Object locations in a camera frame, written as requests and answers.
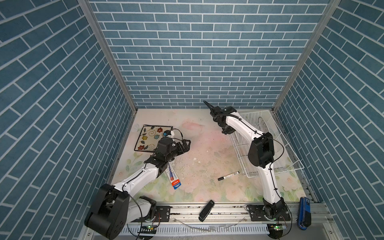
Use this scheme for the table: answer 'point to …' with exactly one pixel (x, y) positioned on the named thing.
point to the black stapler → (206, 210)
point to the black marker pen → (228, 176)
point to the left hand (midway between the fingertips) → (186, 143)
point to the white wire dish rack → (285, 158)
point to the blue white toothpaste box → (173, 179)
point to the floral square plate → (150, 136)
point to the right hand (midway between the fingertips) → (234, 127)
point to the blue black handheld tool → (304, 216)
